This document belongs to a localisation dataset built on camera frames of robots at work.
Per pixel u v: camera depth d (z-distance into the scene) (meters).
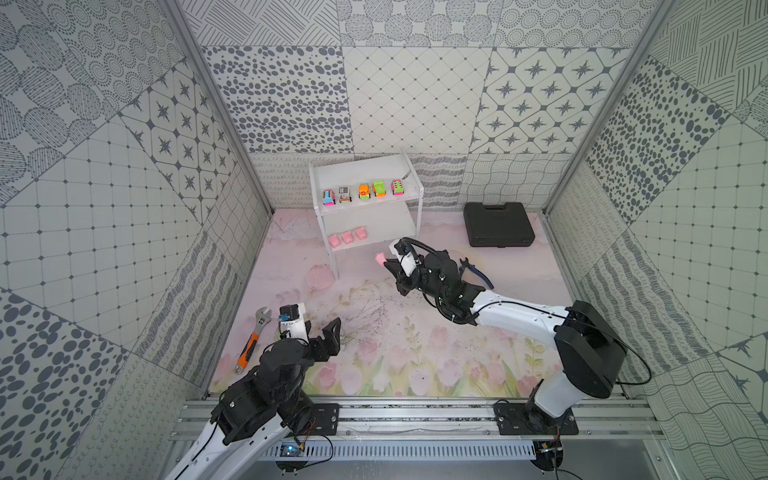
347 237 0.90
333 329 0.67
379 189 0.77
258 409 0.50
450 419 0.76
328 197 0.74
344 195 0.75
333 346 0.65
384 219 1.05
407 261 0.70
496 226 1.12
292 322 0.61
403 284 0.70
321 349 0.64
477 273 1.01
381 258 0.80
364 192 0.76
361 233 0.90
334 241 0.88
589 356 0.45
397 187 0.77
